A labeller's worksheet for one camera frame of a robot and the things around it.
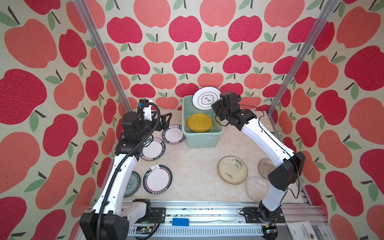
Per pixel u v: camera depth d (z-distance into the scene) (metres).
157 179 0.86
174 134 1.08
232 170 0.91
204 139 0.91
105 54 0.87
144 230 0.72
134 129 0.52
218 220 0.73
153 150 0.99
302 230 0.69
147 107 0.58
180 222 0.71
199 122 1.15
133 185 0.84
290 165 0.44
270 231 0.73
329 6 0.69
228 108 0.58
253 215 0.73
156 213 0.76
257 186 0.84
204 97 0.86
